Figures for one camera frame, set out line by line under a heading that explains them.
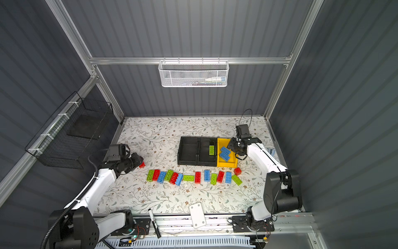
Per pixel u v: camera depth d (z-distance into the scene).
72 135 0.74
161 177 0.89
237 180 0.89
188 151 1.04
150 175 0.89
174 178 0.88
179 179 0.87
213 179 0.89
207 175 0.90
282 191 0.44
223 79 0.91
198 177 0.89
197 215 0.76
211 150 1.00
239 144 0.65
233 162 0.95
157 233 0.71
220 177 0.89
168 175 0.89
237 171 0.89
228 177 0.89
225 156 0.96
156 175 0.89
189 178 0.89
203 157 0.99
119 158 0.65
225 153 0.98
